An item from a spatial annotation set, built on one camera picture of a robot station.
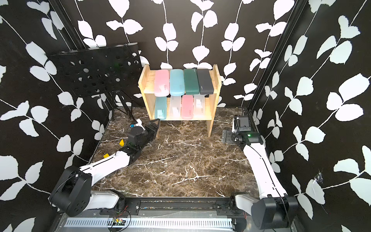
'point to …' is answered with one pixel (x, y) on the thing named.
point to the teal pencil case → (160, 108)
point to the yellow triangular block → (121, 143)
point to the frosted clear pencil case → (175, 107)
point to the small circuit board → (118, 222)
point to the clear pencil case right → (199, 106)
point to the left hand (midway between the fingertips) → (160, 120)
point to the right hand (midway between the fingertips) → (230, 132)
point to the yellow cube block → (106, 155)
